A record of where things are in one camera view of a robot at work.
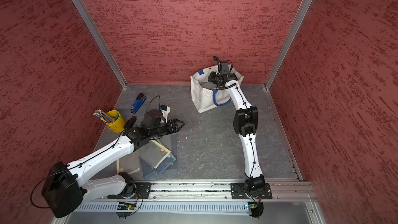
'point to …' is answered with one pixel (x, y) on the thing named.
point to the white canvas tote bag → (205, 95)
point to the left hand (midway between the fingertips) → (180, 127)
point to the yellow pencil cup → (118, 126)
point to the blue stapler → (140, 100)
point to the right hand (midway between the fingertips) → (212, 79)
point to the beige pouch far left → (129, 164)
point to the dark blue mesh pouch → (148, 170)
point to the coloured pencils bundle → (104, 117)
